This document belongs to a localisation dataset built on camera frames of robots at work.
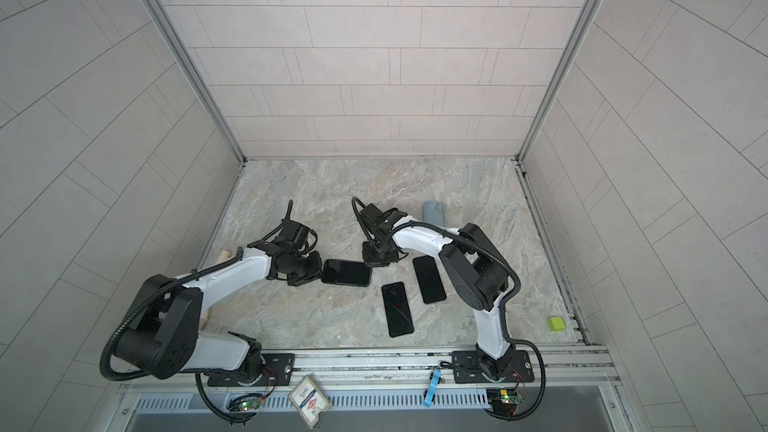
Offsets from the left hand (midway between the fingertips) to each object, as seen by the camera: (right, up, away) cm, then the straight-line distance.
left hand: (333, 269), depth 87 cm
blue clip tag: (+27, -21, -21) cm, 40 cm away
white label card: (-1, -23, -21) cm, 31 cm away
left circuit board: (-13, -23, -23) cm, 35 cm away
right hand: (+10, +1, +1) cm, 10 cm away
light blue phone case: (+31, +15, +15) cm, 38 cm away
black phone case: (+4, -1, -1) cm, 4 cm away
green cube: (+60, -11, -10) cm, 62 cm away
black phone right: (+28, -3, -1) cm, 28 cm away
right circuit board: (+43, -25, -19) cm, 54 cm away
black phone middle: (+19, -10, -5) cm, 22 cm away
